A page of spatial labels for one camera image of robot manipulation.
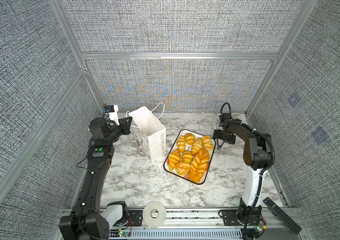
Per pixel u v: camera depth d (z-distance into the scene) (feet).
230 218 2.39
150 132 3.30
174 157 2.96
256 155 1.86
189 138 3.29
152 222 2.35
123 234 2.27
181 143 3.20
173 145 3.27
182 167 2.82
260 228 2.26
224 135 2.88
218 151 3.19
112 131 2.03
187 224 2.40
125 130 2.11
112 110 2.03
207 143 3.19
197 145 3.17
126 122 2.12
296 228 2.26
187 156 3.02
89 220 1.21
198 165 2.90
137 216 2.41
